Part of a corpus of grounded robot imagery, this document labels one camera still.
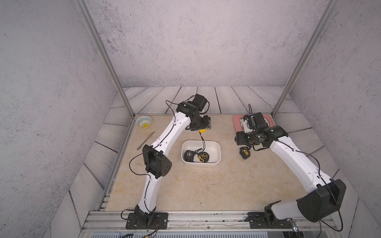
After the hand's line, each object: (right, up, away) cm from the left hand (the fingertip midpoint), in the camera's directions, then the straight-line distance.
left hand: (209, 127), depth 83 cm
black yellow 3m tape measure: (-3, -19, +10) cm, 21 cm away
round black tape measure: (+24, -16, +12) cm, 31 cm away
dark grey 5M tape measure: (-12, -18, +9) cm, 23 cm away
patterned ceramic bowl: (-47, +4, +31) cm, 57 cm away
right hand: (+16, -6, -4) cm, 17 cm away
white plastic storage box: (+4, -13, +14) cm, 20 cm away
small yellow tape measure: (-4, -2, -1) cm, 5 cm away
